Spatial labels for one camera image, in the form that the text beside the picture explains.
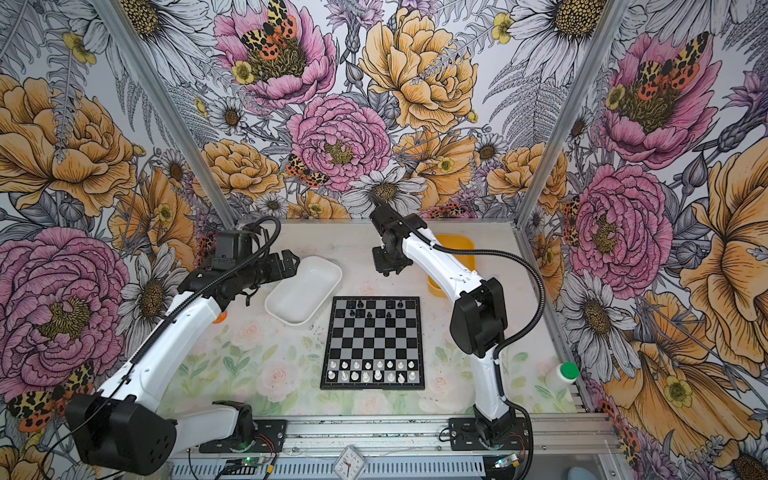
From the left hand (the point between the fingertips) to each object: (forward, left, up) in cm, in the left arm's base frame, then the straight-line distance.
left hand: (284, 273), depth 80 cm
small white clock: (-40, -19, -19) cm, 48 cm away
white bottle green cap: (-24, -71, -13) cm, 76 cm away
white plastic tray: (+3, +1, -19) cm, 19 cm away
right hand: (+4, -28, -6) cm, 29 cm away
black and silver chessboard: (-11, -23, -20) cm, 33 cm away
